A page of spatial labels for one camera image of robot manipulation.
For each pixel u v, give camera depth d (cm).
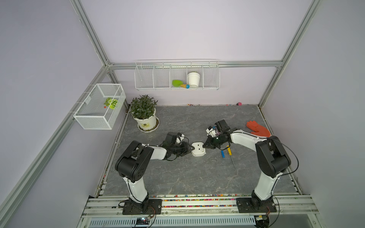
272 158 49
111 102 80
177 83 99
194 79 92
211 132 88
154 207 73
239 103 124
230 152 93
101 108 84
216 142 81
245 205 74
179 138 81
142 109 92
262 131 103
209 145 82
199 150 91
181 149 84
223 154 93
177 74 97
